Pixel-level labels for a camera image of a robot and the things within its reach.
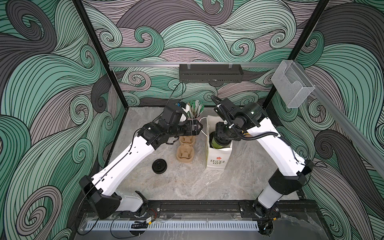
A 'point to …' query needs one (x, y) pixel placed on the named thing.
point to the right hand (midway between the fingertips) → (221, 136)
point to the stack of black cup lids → (159, 166)
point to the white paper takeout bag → (216, 159)
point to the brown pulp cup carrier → (185, 151)
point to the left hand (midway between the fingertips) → (198, 125)
